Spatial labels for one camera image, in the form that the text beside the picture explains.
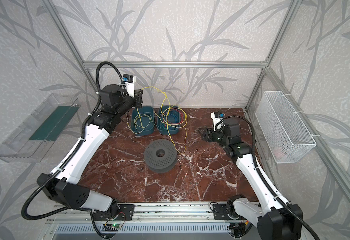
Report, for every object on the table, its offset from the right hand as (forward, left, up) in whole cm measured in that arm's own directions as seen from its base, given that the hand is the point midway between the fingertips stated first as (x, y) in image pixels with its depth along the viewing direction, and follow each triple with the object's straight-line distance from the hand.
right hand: (202, 125), depth 77 cm
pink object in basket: (-14, -37, -6) cm, 40 cm away
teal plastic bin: (+30, +37, -21) cm, 52 cm away
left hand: (+11, +29, +17) cm, 35 cm away
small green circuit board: (-42, +45, -26) cm, 67 cm away
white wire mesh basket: (-14, -33, +9) cm, 37 cm away
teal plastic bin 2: (+14, +26, -22) cm, 37 cm away
